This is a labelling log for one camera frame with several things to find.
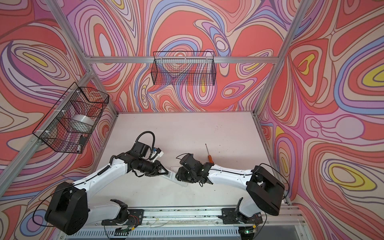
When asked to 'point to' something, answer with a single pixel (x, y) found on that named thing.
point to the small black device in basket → (82, 140)
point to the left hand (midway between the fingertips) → (167, 172)
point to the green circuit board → (121, 231)
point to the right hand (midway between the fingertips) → (179, 180)
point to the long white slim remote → (171, 175)
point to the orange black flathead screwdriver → (210, 160)
